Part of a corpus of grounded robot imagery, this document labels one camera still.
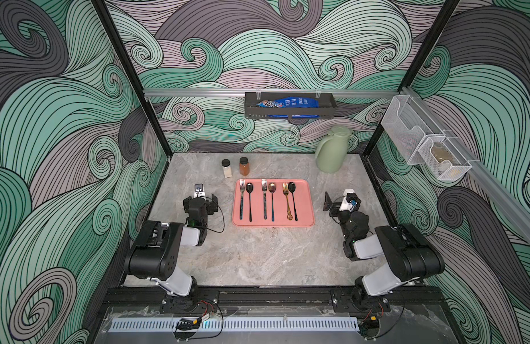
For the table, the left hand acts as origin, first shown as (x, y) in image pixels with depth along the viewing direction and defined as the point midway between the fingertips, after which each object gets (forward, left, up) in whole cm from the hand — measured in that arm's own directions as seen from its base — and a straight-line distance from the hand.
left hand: (202, 193), depth 93 cm
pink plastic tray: (+1, -32, -9) cm, 34 cm away
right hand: (-2, -61, +5) cm, 61 cm away
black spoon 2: (+8, -20, -7) cm, 23 cm away
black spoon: (+9, -41, -7) cm, 43 cm away
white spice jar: (+17, -9, +1) cm, 19 cm away
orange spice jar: (+17, -18, -1) cm, 25 cm away
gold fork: (+7, -39, -8) cm, 40 cm away
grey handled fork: (+12, -28, -8) cm, 31 cm away
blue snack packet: (+31, -39, +27) cm, 56 cm away
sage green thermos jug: (+21, -61, +5) cm, 64 cm away
